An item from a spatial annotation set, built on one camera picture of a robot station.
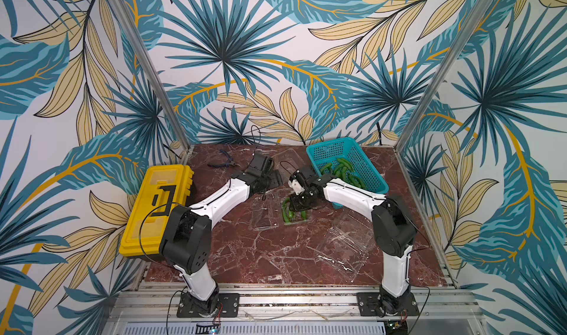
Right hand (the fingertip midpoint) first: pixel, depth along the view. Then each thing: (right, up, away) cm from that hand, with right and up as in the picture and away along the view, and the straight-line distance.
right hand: (292, 206), depth 91 cm
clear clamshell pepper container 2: (-9, -2, +4) cm, 10 cm away
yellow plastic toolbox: (-48, +8, -9) cm, 50 cm away
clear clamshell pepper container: (-2, +19, +18) cm, 26 cm away
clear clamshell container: (+21, -15, -5) cm, 26 cm away
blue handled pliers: (-31, +19, +20) cm, 41 cm away
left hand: (-7, +10, -2) cm, 12 cm away
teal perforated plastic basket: (+17, +24, +19) cm, 35 cm away
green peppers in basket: (+26, +15, +17) cm, 34 cm away
